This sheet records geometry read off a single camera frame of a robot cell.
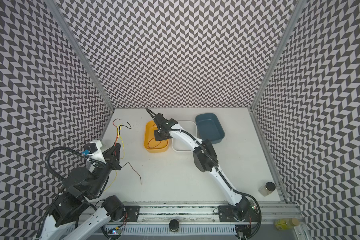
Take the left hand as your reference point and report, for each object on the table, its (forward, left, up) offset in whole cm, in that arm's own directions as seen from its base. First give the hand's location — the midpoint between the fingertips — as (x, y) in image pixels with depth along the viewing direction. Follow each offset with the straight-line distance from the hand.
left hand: (121, 145), depth 62 cm
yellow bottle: (-26, -69, -23) cm, 77 cm away
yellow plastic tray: (+18, -3, -31) cm, 36 cm away
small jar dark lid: (-11, -68, -25) cm, 73 cm away
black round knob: (-26, -22, -22) cm, 41 cm away
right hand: (+23, -10, -27) cm, 37 cm away
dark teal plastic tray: (+32, -44, -31) cm, 63 cm away
